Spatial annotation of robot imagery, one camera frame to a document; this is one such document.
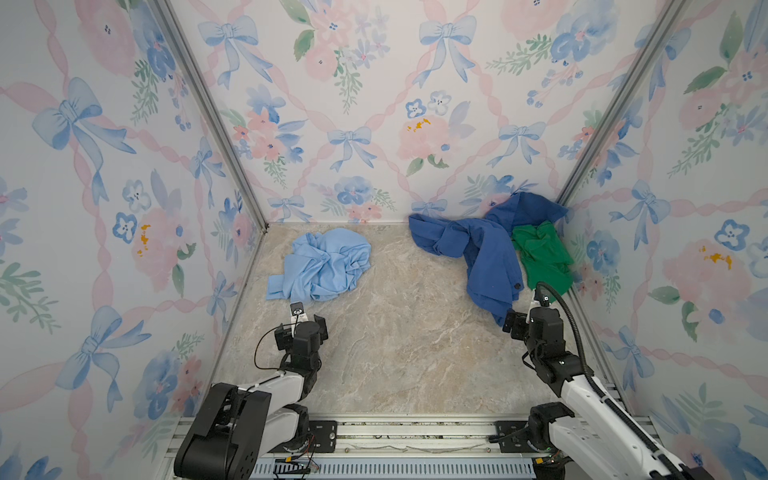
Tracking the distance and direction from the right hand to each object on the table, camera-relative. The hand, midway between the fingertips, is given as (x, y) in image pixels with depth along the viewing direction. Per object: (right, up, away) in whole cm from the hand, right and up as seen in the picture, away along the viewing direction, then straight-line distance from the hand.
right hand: (527, 311), depth 84 cm
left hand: (-65, -3, +5) cm, 66 cm away
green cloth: (+17, +15, +23) cm, 32 cm away
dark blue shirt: (-5, +12, +11) cm, 17 cm away
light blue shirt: (-61, +12, +15) cm, 64 cm away
